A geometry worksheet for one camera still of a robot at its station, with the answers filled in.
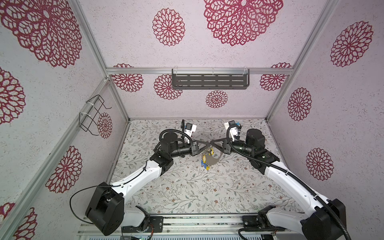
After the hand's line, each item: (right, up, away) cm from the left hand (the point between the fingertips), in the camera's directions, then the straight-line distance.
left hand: (209, 147), depth 70 cm
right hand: (+1, +3, -1) cm, 3 cm away
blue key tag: (-2, -9, +6) cm, 11 cm away
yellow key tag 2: (0, -12, +9) cm, 15 cm away
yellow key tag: (+2, -2, +1) cm, 3 cm away
